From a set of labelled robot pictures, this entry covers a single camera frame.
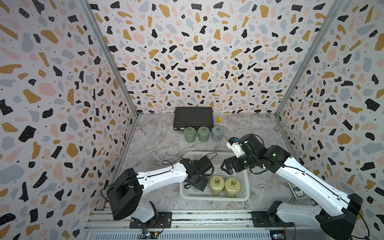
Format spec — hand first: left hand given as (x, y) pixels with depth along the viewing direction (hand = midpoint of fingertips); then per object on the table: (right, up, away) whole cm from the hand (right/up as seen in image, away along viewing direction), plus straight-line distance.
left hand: (201, 181), depth 81 cm
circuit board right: (+37, -22, -10) cm, 44 cm away
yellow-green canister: (+8, 0, -5) cm, 10 cm away
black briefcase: (-5, +38, +35) cm, 51 cm away
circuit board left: (-24, -21, -11) cm, 34 cm away
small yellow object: (+14, +35, +36) cm, 52 cm away
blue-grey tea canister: (+11, +26, +19) cm, 34 cm away
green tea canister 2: (+2, +25, +20) cm, 32 cm away
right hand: (+13, +11, -10) cm, 20 cm away
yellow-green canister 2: (+16, 0, -5) cm, 17 cm away
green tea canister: (-7, +26, +19) cm, 33 cm away
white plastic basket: (+8, +15, -10) cm, 19 cm away
